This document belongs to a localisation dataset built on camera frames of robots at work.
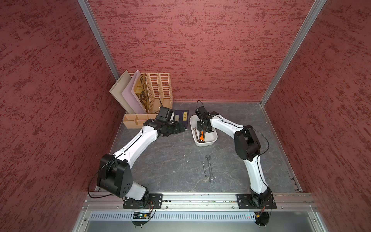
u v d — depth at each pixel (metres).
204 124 0.74
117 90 0.89
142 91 1.00
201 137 0.97
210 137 0.99
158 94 1.18
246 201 0.74
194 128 1.03
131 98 0.91
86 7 0.71
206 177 0.83
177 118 1.06
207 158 0.90
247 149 0.57
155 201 0.75
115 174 0.42
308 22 0.76
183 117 1.10
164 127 0.63
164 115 0.65
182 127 0.76
